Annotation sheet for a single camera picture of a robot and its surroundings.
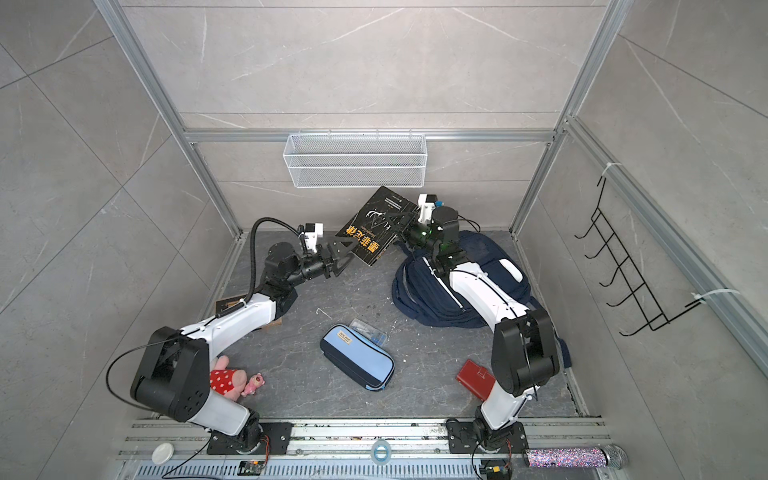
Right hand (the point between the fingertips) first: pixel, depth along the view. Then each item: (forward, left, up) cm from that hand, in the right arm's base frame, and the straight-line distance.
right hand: (383, 215), depth 79 cm
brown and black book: (-9, +53, -30) cm, 61 cm away
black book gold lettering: (-2, +2, -2) cm, 3 cm away
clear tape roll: (-49, 0, -33) cm, 59 cm away
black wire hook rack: (-18, -57, -2) cm, 60 cm away
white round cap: (-49, +55, -31) cm, 80 cm away
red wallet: (-33, -25, -33) cm, 53 cm away
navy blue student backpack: (-10, -11, -27) cm, 31 cm away
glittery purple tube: (-52, -53, -30) cm, 80 cm away
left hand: (-8, +7, -3) cm, 11 cm away
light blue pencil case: (-28, +7, -30) cm, 42 cm away
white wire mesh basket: (+30, +10, -2) cm, 32 cm away
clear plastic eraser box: (-19, +4, -31) cm, 37 cm away
